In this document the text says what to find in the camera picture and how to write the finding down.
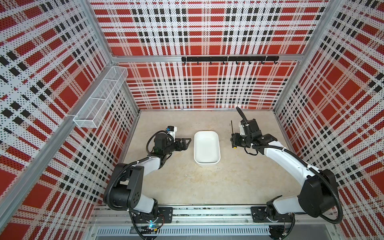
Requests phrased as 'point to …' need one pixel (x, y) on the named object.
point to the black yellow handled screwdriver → (234, 147)
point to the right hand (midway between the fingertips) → (234, 139)
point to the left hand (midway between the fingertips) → (187, 139)
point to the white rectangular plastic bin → (206, 147)
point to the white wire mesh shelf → (92, 112)
